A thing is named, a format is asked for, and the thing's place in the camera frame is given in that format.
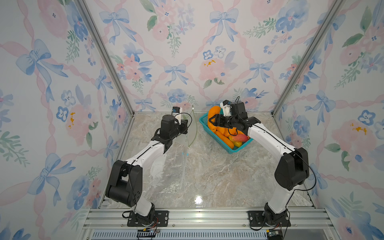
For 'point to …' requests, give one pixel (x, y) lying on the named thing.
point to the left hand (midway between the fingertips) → (188, 119)
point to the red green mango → (238, 139)
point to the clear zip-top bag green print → (191, 135)
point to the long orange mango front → (226, 140)
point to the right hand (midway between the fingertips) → (212, 119)
